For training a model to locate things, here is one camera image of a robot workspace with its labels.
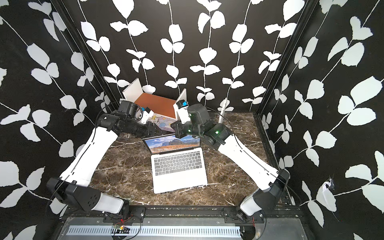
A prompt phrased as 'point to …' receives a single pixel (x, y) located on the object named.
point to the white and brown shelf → (133, 91)
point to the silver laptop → (177, 163)
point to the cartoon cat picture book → (164, 122)
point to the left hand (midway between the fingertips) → (160, 131)
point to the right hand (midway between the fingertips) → (172, 125)
